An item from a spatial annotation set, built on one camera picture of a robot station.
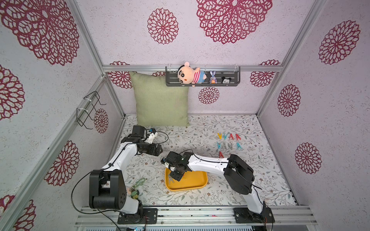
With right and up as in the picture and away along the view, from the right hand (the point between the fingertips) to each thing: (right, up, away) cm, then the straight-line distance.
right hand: (173, 173), depth 87 cm
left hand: (-11, +14, +1) cm, 18 cm away
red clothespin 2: (+31, +9, +10) cm, 34 cm away
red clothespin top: (+46, +21, +19) cm, 54 cm away
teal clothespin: (+45, +15, +15) cm, 50 cm away
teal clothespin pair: (+31, +15, +15) cm, 38 cm away
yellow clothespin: (+33, +22, +19) cm, 44 cm away
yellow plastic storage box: (+11, -4, -1) cm, 12 cm away
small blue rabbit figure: (+25, +58, +3) cm, 63 cm away
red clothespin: (+41, +22, +19) cm, 50 cm away
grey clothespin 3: (-2, -3, -2) cm, 4 cm away
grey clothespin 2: (+39, +16, +16) cm, 45 cm away
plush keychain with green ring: (-22, -9, -7) cm, 24 cm away
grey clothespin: (+37, +15, +16) cm, 43 cm away
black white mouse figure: (+33, +58, +5) cm, 67 cm away
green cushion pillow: (-12, +44, +12) cm, 47 cm away
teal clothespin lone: (+37, +21, +19) cm, 46 cm away
